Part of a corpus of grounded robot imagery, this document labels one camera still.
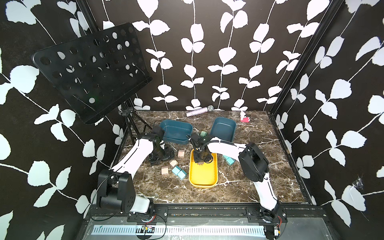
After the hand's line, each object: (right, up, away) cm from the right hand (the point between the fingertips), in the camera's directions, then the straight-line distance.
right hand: (196, 159), depth 93 cm
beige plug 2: (-14, -2, -2) cm, 14 cm away
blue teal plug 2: (-8, -7, -7) cm, 13 cm away
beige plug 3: (-19, -6, -4) cm, 20 cm away
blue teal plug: (-12, -6, -5) cm, 14 cm away
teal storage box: (-16, +17, +18) cm, 29 cm away
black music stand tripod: (-37, +29, -14) cm, 49 cm away
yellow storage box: (+4, -8, -6) cm, 11 cm away
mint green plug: (+5, +15, +12) cm, 20 cm away
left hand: (-15, +3, -9) cm, 18 cm away
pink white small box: (+39, +26, +22) cm, 52 cm away
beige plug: (-10, +3, +3) cm, 11 cm away
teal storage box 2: (+21, +19, +19) cm, 34 cm away
